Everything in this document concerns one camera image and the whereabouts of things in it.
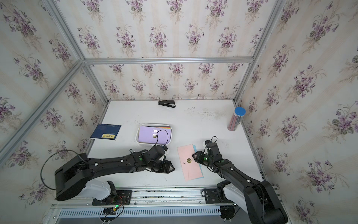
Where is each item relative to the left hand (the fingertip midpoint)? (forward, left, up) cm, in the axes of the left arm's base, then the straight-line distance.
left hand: (173, 172), depth 78 cm
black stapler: (+56, +5, -1) cm, 57 cm away
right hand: (+10, -14, -3) cm, 17 cm away
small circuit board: (-17, +33, -7) cm, 38 cm away
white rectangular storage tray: (+32, +9, +1) cm, 34 cm away
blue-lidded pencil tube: (+32, -42, +16) cm, 55 cm away
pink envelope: (+4, -11, -4) cm, 12 cm away
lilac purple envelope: (+24, +13, +1) cm, 28 cm away
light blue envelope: (+17, -14, -4) cm, 23 cm away
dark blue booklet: (+30, +50, -5) cm, 58 cm away
